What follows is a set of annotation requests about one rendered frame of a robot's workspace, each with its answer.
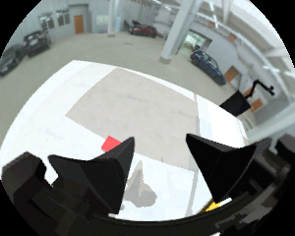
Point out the yellow bar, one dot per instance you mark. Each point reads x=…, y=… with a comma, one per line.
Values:
x=209, y=206

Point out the red rectangular block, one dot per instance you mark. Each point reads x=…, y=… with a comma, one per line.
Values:
x=109, y=143

